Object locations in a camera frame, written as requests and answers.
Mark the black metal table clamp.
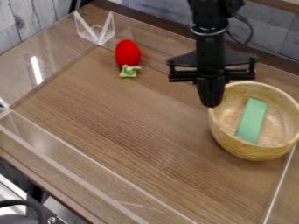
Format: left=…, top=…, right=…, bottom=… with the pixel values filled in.
left=25, top=192, right=62, bottom=224

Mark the clear acrylic corner bracket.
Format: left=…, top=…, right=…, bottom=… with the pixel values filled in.
left=73, top=10, right=114, bottom=46

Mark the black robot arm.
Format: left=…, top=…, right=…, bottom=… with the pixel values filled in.
left=166, top=0, right=257, bottom=108

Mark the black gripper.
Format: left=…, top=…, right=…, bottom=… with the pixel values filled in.
left=166, top=48, right=258, bottom=107

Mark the green stick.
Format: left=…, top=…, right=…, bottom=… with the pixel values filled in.
left=234, top=98, right=266, bottom=143

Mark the clear acrylic tray wall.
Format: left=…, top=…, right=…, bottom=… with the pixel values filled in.
left=0, top=99, right=197, bottom=224

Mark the black cable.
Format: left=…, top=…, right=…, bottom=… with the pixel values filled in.
left=0, top=199, right=42, bottom=224

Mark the red plush strawberry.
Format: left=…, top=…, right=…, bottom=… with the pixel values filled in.
left=114, top=39, right=141, bottom=78

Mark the light wooden bowl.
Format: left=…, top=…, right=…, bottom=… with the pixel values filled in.
left=208, top=81, right=299, bottom=161

